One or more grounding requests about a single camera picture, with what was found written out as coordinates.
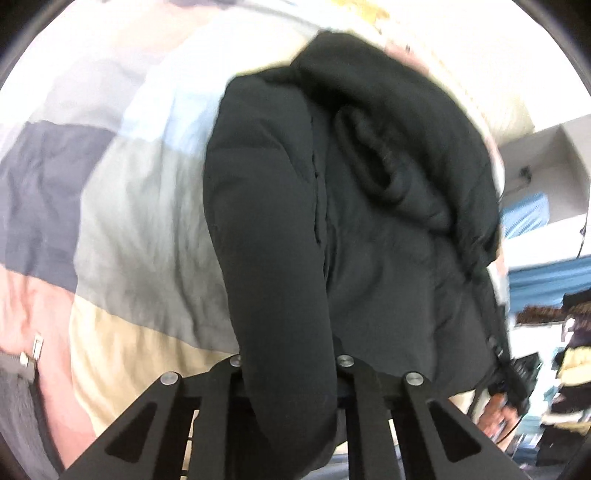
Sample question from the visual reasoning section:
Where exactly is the black puffer jacket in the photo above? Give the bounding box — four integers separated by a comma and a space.
204, 32, 504, 479

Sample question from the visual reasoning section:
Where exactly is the person right hand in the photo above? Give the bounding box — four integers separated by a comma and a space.
477, 393, 520, 448

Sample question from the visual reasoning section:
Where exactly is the grey fleece garment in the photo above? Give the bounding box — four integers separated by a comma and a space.
1, 352, 64, 479

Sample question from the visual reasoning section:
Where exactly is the plaid patchwork quilt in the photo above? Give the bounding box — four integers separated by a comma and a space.
1, 1, 498, 467

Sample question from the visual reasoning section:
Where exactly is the blue curtain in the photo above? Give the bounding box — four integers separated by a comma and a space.
509, 256, 591, 314

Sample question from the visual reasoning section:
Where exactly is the blue towel on chair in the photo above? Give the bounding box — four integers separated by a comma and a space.
501, 193, 550, 239

